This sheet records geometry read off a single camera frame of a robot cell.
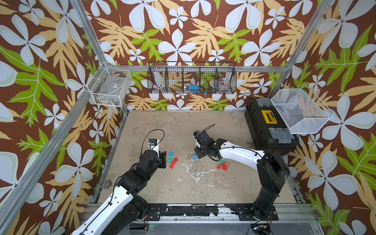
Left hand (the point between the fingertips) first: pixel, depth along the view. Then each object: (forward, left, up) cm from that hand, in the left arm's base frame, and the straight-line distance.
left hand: (164, 150), depth 76 cm
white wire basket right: (+20, -78, +10) cm, 81 cm away
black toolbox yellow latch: (+16, -61, -2) cm, 63 cm away
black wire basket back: (+52, -15, +11) cm, 55 cm away
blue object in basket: (+40, -16, +10) cm, 44 cm away
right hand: (+7, -18, -12) cm, 23 cm away
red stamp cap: (-1, -2, -19) cm, 19 cm away
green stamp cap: (+3, -1, -19) cm, 19 cm away
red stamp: (-2, -35, -17) cm, 39 cm away
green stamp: (+1, -32, -17) cm, 36 cm away
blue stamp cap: (+8, -2, -19) cm, 20 cm away
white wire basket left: (+35, +35, +15) cm, 52 cm away
